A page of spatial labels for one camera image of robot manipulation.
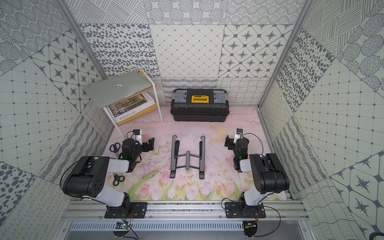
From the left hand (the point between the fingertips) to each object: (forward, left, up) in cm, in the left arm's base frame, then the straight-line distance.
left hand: (144, 136), depth 94 cm
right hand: (+2, -59, -2) cm, 59 cm away
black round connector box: (-45, -61, -11) cm, 76 cm away
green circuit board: (-46, +1, -8) cm, 46 cm away
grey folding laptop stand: (-11, -20, -2) cm, 24 cm away
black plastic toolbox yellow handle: (+22, -35, +8) cm, 42 cm away
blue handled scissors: (-5, +20, -7) cm, 22 cm away
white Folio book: (+15, +9, +13) cm, 22 cm away
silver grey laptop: (+13, +14, +27) cm, 33 cm away
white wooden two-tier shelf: (+15, 0, +9) cm, 17 cm away
